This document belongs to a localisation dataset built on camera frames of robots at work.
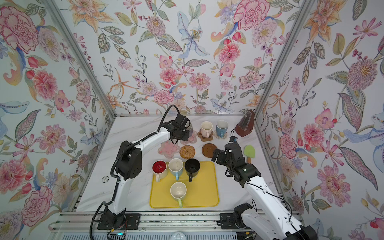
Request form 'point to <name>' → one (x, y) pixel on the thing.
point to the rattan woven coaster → (187, 152)
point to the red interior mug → (159, 169)
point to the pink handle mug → (206, 128)
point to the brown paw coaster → (204, 139)
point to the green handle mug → (178, 191)
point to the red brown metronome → (245, 125)
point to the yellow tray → (203, 190)
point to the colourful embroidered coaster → (215, 136)
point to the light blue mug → (176, 167)
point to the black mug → (192, 166)
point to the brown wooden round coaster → (208, 149)
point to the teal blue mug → (221, 128)
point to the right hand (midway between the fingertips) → (220, 152)
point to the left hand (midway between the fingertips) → (188, 135)
